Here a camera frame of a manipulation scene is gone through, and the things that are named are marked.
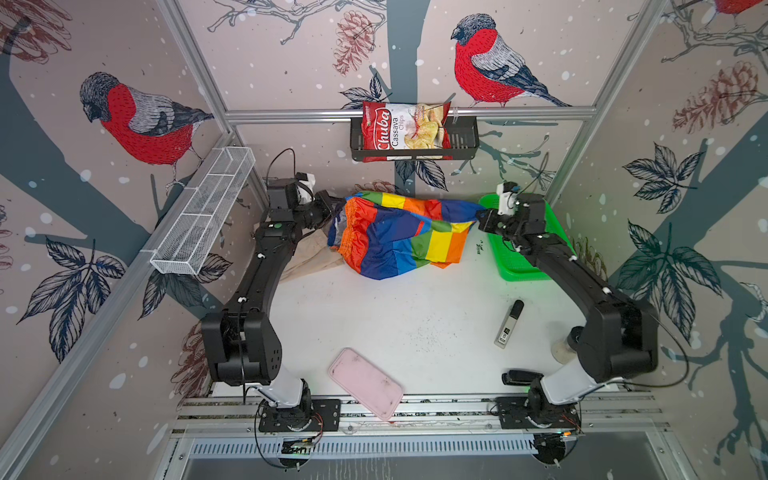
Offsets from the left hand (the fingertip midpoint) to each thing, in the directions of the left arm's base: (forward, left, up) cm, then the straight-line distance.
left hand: (344, 198), depth 78 cm
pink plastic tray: (-39, -7, -31) cm, 50 cm away
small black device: (-37, -46, -31) cm, 67 cm away
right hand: (+2, -37, -9) cm, 38 cm away
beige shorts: (+4, +15, -30) cm, 34 cm away
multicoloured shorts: (+3, -11, -19) cm, 22 cm away
